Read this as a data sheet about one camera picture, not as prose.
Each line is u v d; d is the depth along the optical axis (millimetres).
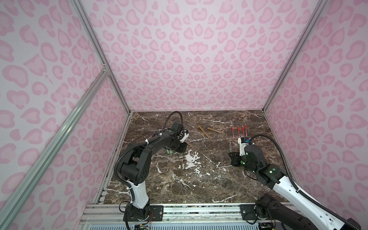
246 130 1064
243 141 689
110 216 732
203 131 1066
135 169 486
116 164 435
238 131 1068
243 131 1062
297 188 473
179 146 818
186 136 881
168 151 952
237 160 686
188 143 1001
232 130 1068
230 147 783
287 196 488
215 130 1068
